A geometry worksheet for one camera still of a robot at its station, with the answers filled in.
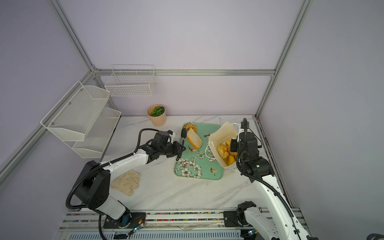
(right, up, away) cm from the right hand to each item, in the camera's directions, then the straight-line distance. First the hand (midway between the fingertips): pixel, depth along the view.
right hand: (237, 135), depth 73 cm
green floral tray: (-19, -19, +21) cm, 34 cm away
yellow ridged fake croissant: (0, -15, +13) cm, 20 cm away
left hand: (-27, -9, +13) cm, 31 cm away
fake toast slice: (-22, -4, +28) cm, 36 cm away
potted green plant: (-49, +14, +35) cm, 62 cm away
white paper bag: (-5, -5, +23) cm, 24 cm away
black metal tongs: (-28, 0, +21) cm, 35 cm away
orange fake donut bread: (-27, +5, +38) cm, 47 cm away
